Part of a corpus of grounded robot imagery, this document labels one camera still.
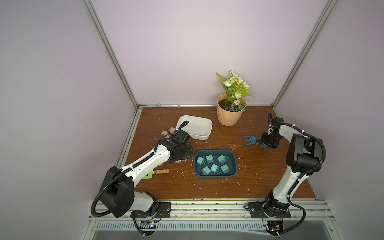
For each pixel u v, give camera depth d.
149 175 0.85
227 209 0.75
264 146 0.94
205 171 0.83
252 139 1.00
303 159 0.52
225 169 0.85
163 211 0.73
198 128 1.07
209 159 0.89
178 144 0.64
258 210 0.73
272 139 0.83
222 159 0.88
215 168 0.85
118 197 0.41
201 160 0.87
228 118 1.00
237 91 0.89
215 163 0.87
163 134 1.00
